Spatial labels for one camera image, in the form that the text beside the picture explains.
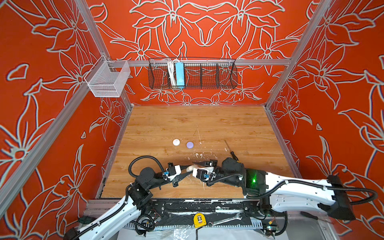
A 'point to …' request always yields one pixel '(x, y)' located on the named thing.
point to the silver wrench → (211, 224)
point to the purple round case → (189, 145)
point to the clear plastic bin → (107, 78)
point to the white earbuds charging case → (176, 142)
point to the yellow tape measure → (199, 220)
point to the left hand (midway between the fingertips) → (191, 168)
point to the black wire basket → (188, 73)
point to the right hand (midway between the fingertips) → (192, 163)
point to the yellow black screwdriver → (232, 154)
